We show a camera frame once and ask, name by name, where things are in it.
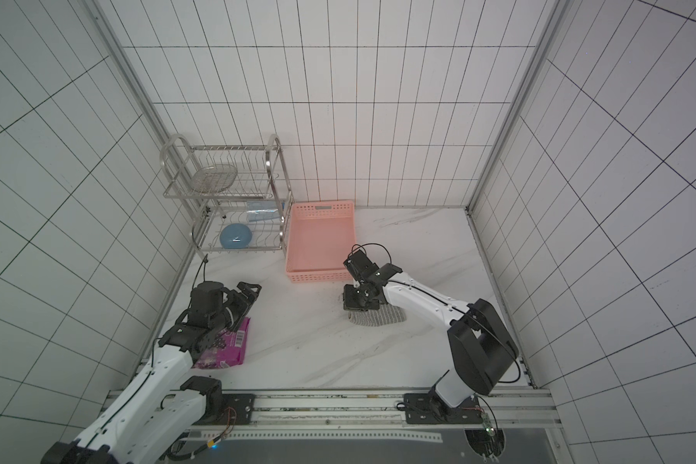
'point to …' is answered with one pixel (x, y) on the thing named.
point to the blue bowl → (235, 236)
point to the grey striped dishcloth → (387, 313)
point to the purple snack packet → (228, 351)
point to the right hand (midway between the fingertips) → (338, 307)
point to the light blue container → (263, 211)
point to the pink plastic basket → (320, 237)
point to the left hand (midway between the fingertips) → (254, 301)
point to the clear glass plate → (214, 179)
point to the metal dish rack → (244, 188)
